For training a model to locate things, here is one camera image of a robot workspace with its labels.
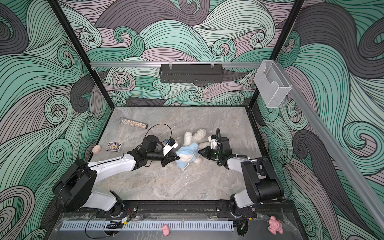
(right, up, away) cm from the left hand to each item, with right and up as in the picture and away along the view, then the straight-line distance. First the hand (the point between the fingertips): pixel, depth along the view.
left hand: (179, 156), depth 81 cm
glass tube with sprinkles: (-36, +17, +26) cm, 47 cm away
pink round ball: (-54, +1, +12) cm, 55 cm away
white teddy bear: (+12, +9, +14) cm, 20 cm away
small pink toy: (-5, -30, -15) cm, 34 cm away
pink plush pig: (+45, -28, -15) cm, 55 cm away
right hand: (+13, 0, +9) cm, 15 cm away
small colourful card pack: (-44, +2, +14) cm, 46 cm away
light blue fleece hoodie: (+6, +3, +2) cm, 8 cm away
